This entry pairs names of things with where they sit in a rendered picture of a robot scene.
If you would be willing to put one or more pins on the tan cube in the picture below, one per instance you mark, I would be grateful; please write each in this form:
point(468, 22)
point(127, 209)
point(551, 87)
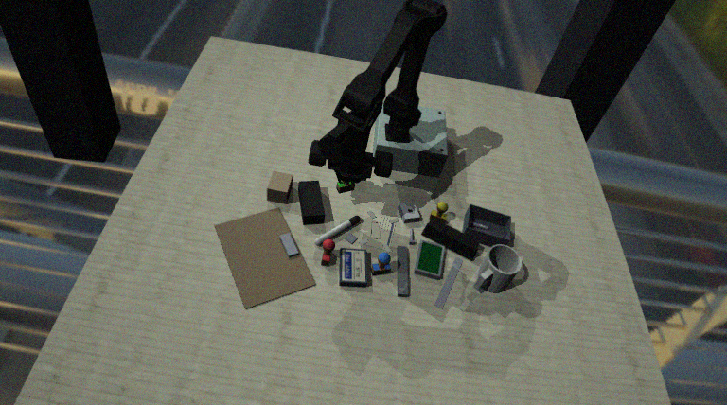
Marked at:
point(279, 187)

